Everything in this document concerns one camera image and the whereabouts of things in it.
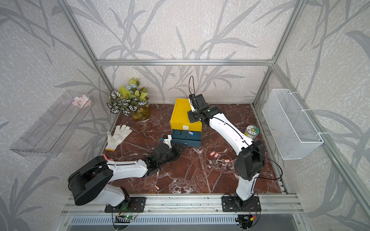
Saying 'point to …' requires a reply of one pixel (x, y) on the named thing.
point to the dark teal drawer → (191, 138)
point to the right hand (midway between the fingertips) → (191, 113)
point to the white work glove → (119, 135)
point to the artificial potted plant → (131, 99)
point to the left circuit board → (123, 219)
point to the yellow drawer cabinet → (179, 120)
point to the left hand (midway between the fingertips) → (188, 147)
